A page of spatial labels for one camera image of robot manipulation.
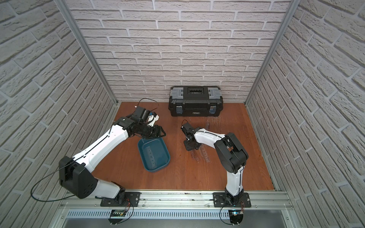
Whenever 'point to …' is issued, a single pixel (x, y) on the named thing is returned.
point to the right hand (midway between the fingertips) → (192, 146)
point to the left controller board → (117, 213)
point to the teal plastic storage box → (154, 153)
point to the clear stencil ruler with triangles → (150, 161)
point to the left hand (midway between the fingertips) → (164, 132)
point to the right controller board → (236, 216)
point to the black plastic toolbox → (196, 101)
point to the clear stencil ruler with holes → (204, 153)
